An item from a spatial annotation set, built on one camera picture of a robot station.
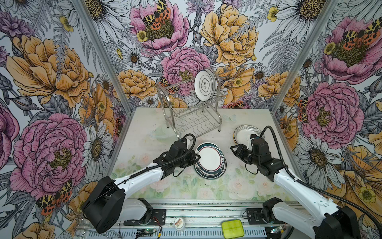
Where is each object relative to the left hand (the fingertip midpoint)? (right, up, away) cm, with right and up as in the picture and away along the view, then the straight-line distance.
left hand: (200, 161), depth 82 cm
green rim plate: (+5, +7, +4) cm, 10 cm away
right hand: (+17, +4, 0) cm, 18 cm away
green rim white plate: (+6, -2, 0) cm, 6 cm away
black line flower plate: (+3, +42, +5) cm, 43 cm away
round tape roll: (-9, -22, -18) cm, 30 cm away
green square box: (+15, -29, -12) cm, 34 cm away
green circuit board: (-26, -30, -10) cm, 41 cm away
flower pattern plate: (+13, +49, +27) cm, 57 cm away
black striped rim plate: (+30, +13, +24) cm, 40 cm away
